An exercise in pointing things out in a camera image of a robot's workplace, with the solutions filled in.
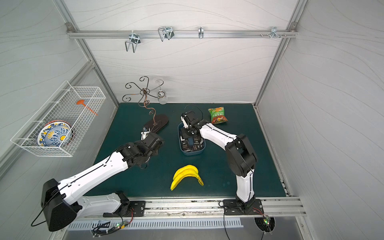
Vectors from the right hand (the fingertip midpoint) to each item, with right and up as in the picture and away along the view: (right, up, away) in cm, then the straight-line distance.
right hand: (184, 131), depth 92 cm
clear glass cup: (-16, +22, +9) cm, 29 cm away
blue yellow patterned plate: (-53, +2, -30) cm, 61 cm away
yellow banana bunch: (+1, -21, -12) cm, 24 cm away
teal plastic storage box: (+3, -14, 0) cm, 14 cm away
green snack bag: (+23, +10, +15) cm, 29 cm away
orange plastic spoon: (-54, +17, -14) cm, 59 cm away
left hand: (-16, -7, -14) cm, 22 cm away
